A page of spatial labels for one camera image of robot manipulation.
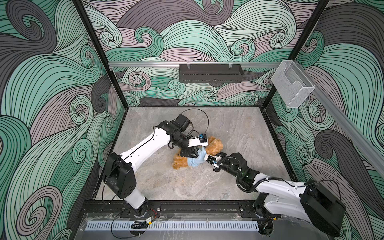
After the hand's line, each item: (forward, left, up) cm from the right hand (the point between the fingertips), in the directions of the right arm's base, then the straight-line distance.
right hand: (207, 152), depth 79 cm
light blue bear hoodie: (-7, +6, +2) cm, 9 cm away
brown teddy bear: (-2, -3, +10) cm, 11 cm away
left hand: (-2, +5, +4) cm, 7 cm away
